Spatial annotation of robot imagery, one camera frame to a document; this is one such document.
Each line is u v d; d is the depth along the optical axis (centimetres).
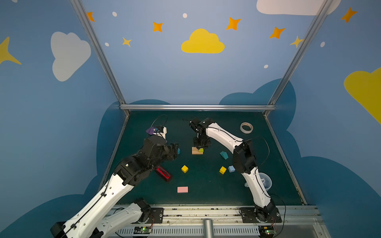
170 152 50
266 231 71
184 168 89
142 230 71
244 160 60
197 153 96
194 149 99
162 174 85
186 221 74
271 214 65
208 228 69
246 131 110
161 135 59
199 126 72
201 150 93
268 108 118
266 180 82
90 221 38
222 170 88
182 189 83
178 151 98
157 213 74
